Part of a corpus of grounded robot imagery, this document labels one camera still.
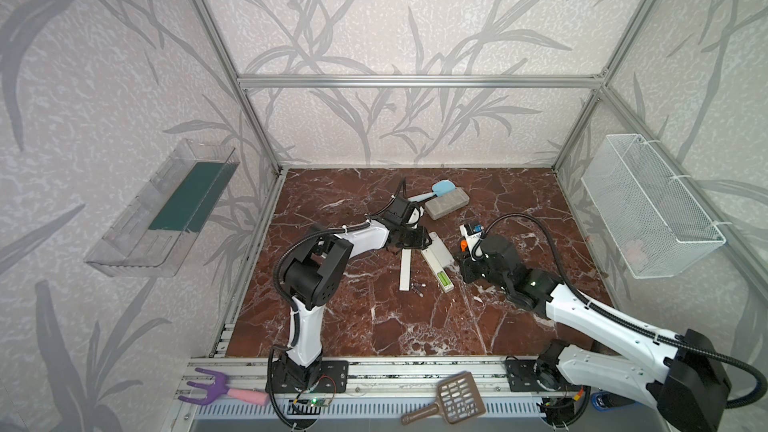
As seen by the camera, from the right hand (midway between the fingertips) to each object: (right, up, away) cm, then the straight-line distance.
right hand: (456, 244), depth 81 cm
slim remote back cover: (-14, -10, +13) cm, 21 cm away
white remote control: (-3, -5, +15) cm, 16 cm away
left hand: (-5, +1, +13) cm, 14 cm away
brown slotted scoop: (-1, -36, -10) cm, 37 cm away
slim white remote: (-4, -10, +10) cm, 15 cm away
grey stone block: (+1, +10, +24) cm, 26 cm away
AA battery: (-10, -16, +6) cm, 19 cm away
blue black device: (+32, -34, -13) cm, 49 cm away
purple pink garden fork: (-60, -34, -9) cm, 69 cm away
